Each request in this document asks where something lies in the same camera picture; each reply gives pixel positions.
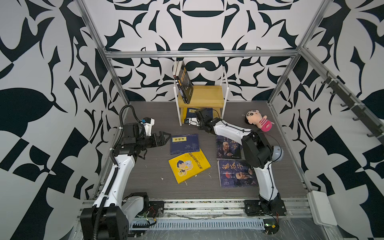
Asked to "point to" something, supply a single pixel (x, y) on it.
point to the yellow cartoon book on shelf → (184, 111)
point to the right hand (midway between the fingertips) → (203, 113)
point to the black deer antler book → (184, 83)
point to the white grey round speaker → (277, 153)
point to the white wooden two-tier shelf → (203, 97)
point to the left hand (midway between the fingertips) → (164, 134)
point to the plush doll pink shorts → (254, 117)
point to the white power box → (321, 209)
